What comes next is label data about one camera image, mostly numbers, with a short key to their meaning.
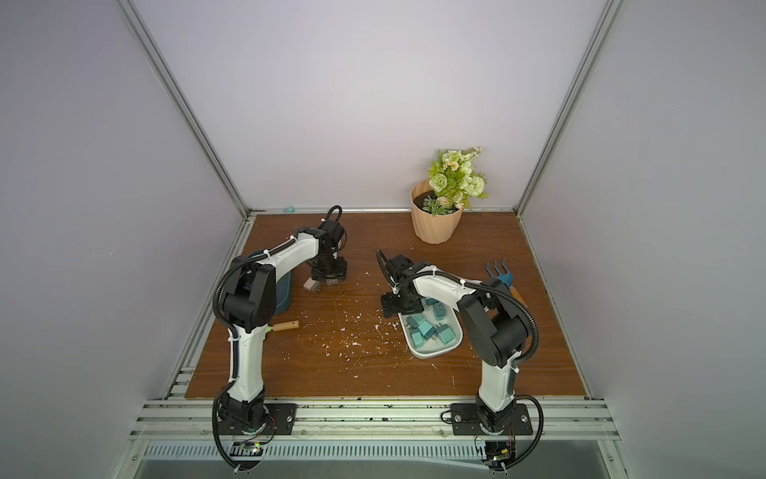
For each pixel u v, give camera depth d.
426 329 0.85
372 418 0.74
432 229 1.01
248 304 0.56
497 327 0.48
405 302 0.79
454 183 0.91
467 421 0.73
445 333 0.85
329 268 0.88
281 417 0.74
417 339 0.83
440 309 0.88
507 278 1.00
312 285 0.96
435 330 0.86
